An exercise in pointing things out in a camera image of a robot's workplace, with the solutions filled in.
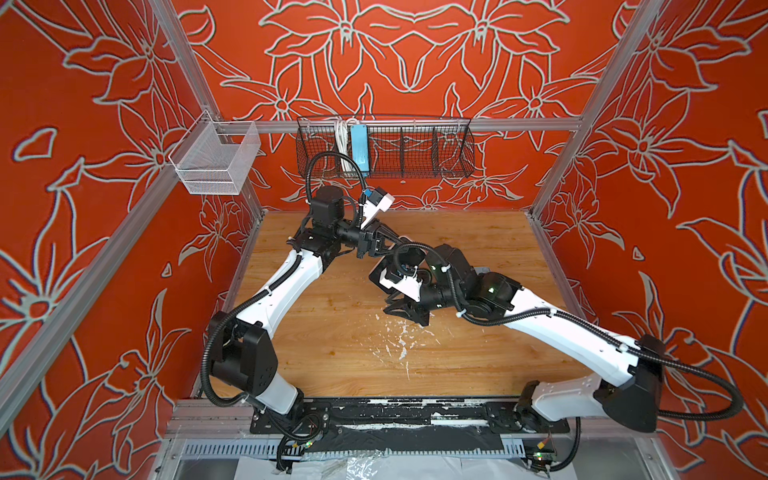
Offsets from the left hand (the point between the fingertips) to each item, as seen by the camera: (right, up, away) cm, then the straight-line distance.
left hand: (404, 250), depth 62 cm
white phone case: (+30, -8, +38) cm, 49 cm away
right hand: (-4, -12, +4) cm, 14 cm away
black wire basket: (-3, +33, +35) cm, 48 cm away
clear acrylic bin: (-59, +29, +32) cm, 73 cm away
